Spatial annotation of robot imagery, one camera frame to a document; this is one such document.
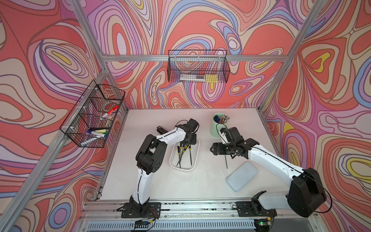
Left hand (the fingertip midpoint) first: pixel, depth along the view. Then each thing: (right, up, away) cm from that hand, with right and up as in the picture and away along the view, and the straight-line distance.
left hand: (193, 141), depth 98 cm
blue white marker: (-49, +8, -28) cm, 57 cm away
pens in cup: (+19, +15, -7) cm, 25 cm away
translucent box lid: (+29, -17, -13) cm, 37 cm away
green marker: (-47, +8, -25) cm, 53 cm away
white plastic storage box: (-6, -9, -4) cm, 12 cm away
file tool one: (+21, -12, -7) cm, 25 cm away
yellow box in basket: (+11, +41, -7) cm, 44 cm away
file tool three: (-3, -5, -2) cm, 6 cm away
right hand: (+14, -5, -14) cm, 20 cm away
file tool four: (-7, -4, -2) cm, 8 cm away
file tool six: (-9, -11, -7) cm, 16 cm away
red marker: (-45, +20, -21) cm, 53 cm away
